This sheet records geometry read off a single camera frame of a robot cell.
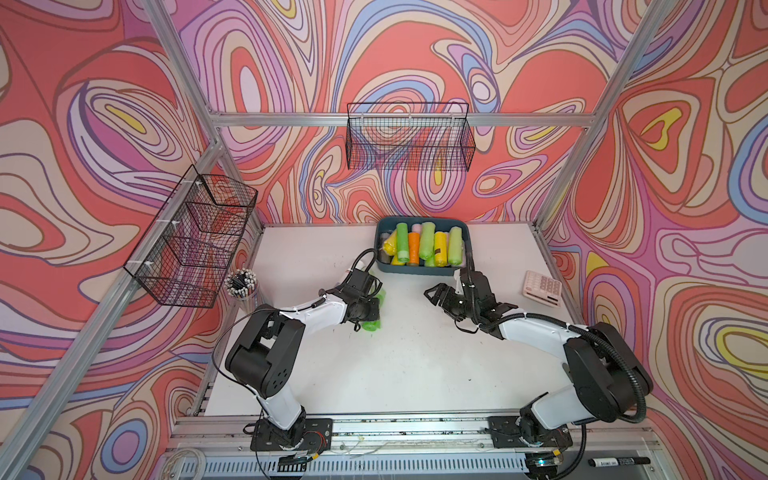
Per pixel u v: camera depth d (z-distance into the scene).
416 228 1.13
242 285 0.83
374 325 0.88
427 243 1.05
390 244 1.05
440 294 0.81
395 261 1.04
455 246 1.02
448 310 0.81
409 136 0.96
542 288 0.99
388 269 1.04
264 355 0.47
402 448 0.73
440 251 1.01
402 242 1.04
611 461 0.69
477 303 0.69
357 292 0.74
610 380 0.44
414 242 1.05
